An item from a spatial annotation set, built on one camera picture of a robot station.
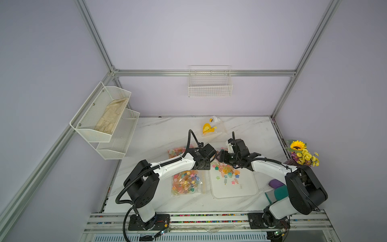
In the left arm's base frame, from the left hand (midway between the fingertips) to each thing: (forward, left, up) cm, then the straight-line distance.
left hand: (203, 166), depth 86 cm
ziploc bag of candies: (-8, +9, -6) cm, 13 cm away
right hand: (+5, -10, -1) cm, 12 cm away
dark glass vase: (-3, -46, +10) cm, 47 cm away
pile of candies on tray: (0, -15, -6) cm, 16 cm away
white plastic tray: (-7, -16, -6) cm, 18 cm away
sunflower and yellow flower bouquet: (-2, -46, +17) cm, 50 cm away
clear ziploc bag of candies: (+34, -10, -3) cm, 36 cm away
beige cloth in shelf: (+21, +50, +24) cm, 59 cm away
